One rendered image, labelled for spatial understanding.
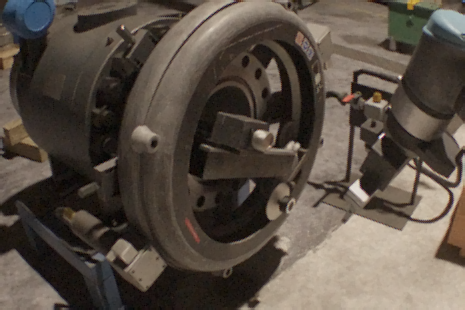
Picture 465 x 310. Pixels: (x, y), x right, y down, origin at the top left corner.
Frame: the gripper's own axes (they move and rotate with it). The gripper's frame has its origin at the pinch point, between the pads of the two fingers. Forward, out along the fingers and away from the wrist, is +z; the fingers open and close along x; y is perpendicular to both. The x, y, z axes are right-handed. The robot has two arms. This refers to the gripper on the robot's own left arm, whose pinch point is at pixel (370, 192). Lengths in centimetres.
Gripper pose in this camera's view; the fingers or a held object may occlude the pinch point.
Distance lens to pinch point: 73.9
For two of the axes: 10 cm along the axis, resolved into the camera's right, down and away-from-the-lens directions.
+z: -1.9, 6.3, 7.5
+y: -6.9, -6.3, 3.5
